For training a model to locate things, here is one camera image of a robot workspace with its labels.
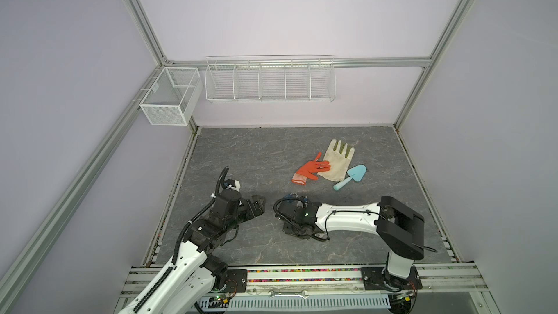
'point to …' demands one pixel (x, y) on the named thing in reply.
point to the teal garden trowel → (356, 174)
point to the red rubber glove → (306, 170)
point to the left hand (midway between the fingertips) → (256, 206)
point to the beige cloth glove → (338, 162)
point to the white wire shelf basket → (271, 78)
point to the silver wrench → (297, 294)
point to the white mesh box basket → (172, 97)
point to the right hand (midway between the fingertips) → (287, 232)
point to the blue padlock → (292, 195)
